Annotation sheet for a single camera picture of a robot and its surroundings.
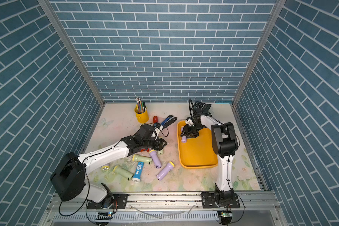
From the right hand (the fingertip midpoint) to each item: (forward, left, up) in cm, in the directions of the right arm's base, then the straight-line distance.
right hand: (185, 136), depth 98 cm
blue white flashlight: (-28, +27, +1) cm, 38 cm away
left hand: (-12, +11, +10) cm, 19 cm away
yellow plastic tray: (-10, -9, -2) cm, 14 cm away
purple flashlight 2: (-17, +19, 0) cm, 25 cm away
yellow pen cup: (+10, +33, +5) cm, 35 cm away
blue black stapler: (+13, +14, 0) cm, 19 cm away
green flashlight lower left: (-28, +36, 0) cm, 45 cm away
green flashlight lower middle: (-19, +30, +1) cm, 36 cm away
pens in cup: (+16, +34, +10) cm, 39 cm away
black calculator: (+30, -13, +1) cm, 33 cm away
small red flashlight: (+13, +24, +1) cm, 27 cm away
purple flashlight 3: (-24, +10, 0) cm, 26 cm away
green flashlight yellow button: (-14, +15, +1) cm, 21 cm away
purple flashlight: (-4, +1, +2) cm, 4 cm away
